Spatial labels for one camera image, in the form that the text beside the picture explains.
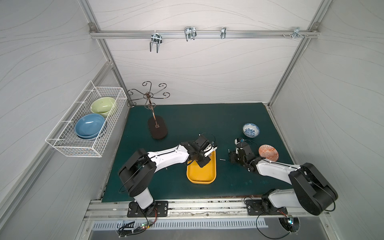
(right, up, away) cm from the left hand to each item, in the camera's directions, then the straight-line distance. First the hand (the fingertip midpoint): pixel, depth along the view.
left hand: (206, 159), depth 85 cm
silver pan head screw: (+10, -2, +6) cm, 12 cm away
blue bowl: (-54, +21, -21) cm, 61 cm away
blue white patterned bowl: (+33, +15, +19) cm, 41 cm away
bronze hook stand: (-34, +19, +19) cm, 43 cm away
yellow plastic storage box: (-1, -8, -3) cm, 9 cm away
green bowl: (-53, +30, -12) cm, 62 cm away
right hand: (+16, +2, +7) cm, 18 cm away
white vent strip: (-46, -27, -15) cm, 55 cm away
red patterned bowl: (+40, +2, +8) cm, 41 cm away
